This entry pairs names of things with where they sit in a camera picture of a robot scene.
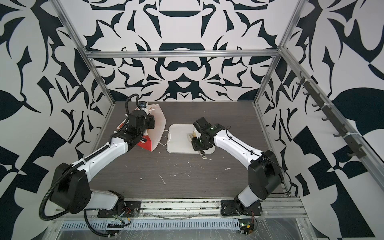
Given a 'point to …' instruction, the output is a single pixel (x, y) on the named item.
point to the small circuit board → (246, 226)
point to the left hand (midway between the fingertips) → (149, 111)
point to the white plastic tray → (179, 140)
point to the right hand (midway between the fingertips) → (195, 146)
